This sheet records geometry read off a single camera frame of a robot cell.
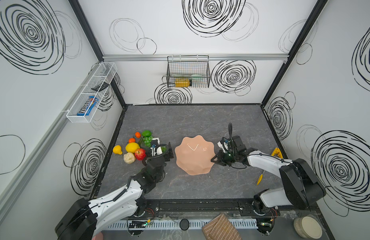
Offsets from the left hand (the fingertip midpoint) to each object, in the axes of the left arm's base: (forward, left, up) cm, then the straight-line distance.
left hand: (163, 144), depth 81 cm
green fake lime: (+15, +15, -12) cm, 24 cm away
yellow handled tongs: (+4, -69, -13) cm, 70 cm away
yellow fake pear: (+1, +31, -12) cm, 33 cm away
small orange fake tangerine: (+13, +21, -12) cm, 27 cm away
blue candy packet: (+6, +35, +20) cm, 41 cm away
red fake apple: (-2, +15, -9) cm, 17 cm away
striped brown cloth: (-35, -29, -13) cm, 48 cm away
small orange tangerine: (+9, +24, -13) cm, 29 cm away
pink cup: (-40, +25, -14) cm, 49 cm away
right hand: (-4, -27, -10) cm, 29 cm away
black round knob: (-35, -13, -5) cm, 38 cm away
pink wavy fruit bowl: (-2, -18, -8) cm, 19 cm away
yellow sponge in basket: (+32, -9, +17) cm, 37 cm away
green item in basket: (+41, -17, +14) cm, 46 cm away
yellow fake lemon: (+3, +22, -12) cm, 25 cm away
